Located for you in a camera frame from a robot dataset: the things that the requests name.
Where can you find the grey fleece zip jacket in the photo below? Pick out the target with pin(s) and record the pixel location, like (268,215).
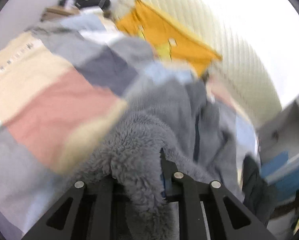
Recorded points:
(179,120)

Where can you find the yellow crown pillow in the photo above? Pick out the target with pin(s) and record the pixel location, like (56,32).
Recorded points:
(171,40)

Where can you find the black bag on nightstand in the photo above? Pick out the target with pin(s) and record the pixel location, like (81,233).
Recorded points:
(81,4)

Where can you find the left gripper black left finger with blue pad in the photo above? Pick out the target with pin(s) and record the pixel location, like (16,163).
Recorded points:
(85,211)

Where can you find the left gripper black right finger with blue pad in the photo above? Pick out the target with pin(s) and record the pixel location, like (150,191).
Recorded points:
(208,211)

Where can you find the wooden bedside table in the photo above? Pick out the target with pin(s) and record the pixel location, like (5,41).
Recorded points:
(56,12)

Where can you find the black garment at right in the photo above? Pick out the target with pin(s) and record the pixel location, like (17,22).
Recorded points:
(260,198)

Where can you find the cream quilted headboard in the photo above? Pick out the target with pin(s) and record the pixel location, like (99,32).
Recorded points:
(241,69)

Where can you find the blue panel at right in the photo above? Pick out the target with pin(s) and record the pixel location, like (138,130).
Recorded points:
(283,173)

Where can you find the patchwork pastel bed quilt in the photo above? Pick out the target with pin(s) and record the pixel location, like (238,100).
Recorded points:
(63,85)

